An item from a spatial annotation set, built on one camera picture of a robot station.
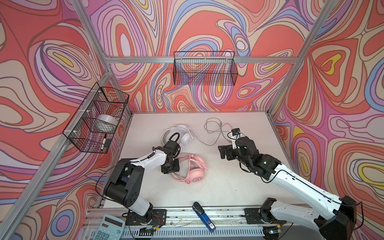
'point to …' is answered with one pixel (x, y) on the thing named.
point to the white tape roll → (106, 123)
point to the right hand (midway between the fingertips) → (227, 148)
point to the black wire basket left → (94, 122)
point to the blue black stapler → (209, 224)
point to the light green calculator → (111, 228)
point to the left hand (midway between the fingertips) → (177, 169)
